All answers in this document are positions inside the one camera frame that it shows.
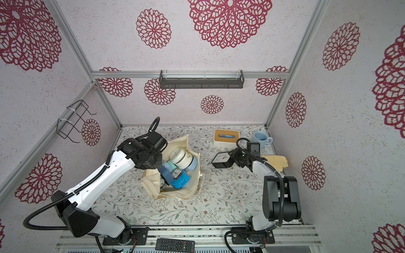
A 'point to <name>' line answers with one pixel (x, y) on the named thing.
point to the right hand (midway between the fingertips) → (230, 151)
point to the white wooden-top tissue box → (225, 138)
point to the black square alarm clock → (223, 160)
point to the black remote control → (175, 245)
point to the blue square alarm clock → (169, 172)
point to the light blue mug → (262, 137)
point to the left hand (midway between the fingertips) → (155, 165)
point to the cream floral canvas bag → (151, 178)
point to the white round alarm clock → (182, 159)
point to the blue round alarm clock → (181, 182)
